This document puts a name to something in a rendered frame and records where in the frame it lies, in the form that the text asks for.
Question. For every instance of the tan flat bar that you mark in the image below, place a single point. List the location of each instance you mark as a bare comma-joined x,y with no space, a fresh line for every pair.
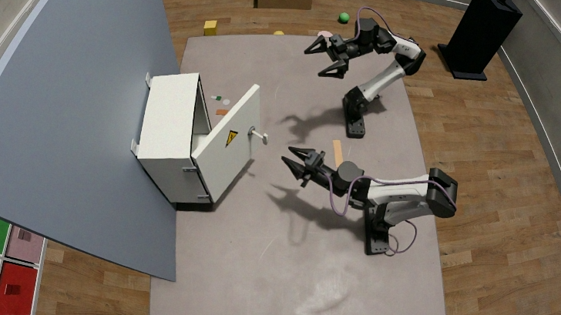
337,152

